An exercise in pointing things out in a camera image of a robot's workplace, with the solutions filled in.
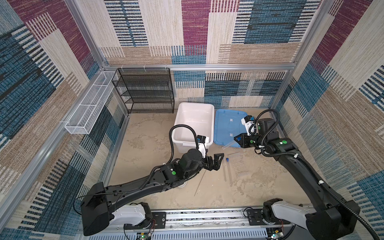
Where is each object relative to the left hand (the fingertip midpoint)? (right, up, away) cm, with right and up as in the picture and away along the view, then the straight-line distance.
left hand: (218, 152), depth 70 cm
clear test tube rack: (+17, -11, +20) cm, 28 cm away
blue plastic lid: (+14, +12, +42) cm, 46 cm away
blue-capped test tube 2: (+10, -16, +19) cm, 27 cm away
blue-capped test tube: (+8, +1, +13) cm, 16 cm away
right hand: (+10, +5, +7) cm, 13 cm away
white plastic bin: (-7, +19, +42) cm, 47 cm away
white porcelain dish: (-15, -10, -14) cm, 23 cm away
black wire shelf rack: (-46, +37, +39) cm, 70 cm away
